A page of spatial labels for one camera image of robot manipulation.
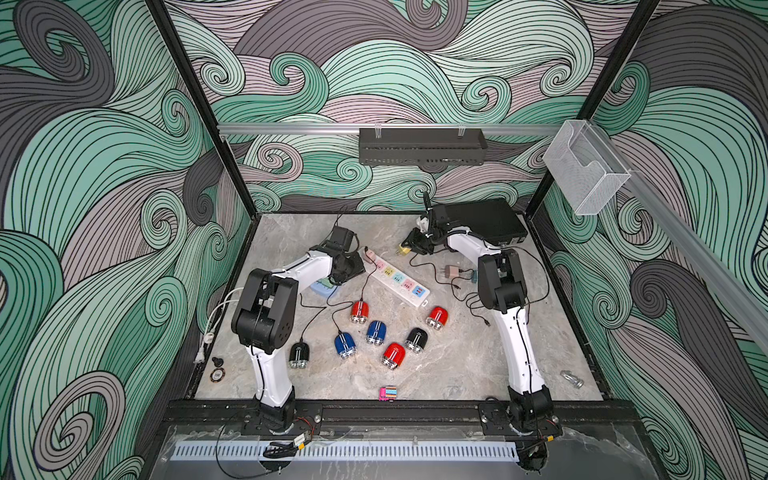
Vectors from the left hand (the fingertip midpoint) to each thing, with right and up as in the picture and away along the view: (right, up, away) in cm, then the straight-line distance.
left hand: (361, 266), depth 96 cm
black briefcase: (+52, +16, +18) cm, 58 cm away
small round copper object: (-39, -29, -16) cm, 51 cm away
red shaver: (0, -13, -7) cm, 15 cm away
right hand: (+14, +7, +11) cm, 19 cm away
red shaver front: (+10, -23, -15) cm, 30 cm away
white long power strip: (+12, -6, 0) cm, 13 cm away
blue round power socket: (-13, -8, -1) cm, 15 cm away
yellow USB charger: (+15, +5, +8) cm, 18 cm away
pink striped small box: (+8, -30, -22) cm, 38 cm away
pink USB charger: (+31, -2, +3) cm, 31 cm away
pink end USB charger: (+3, +4, +1) cm, 5 cm away
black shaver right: (+16, -20, -13) cm, 29 cm away
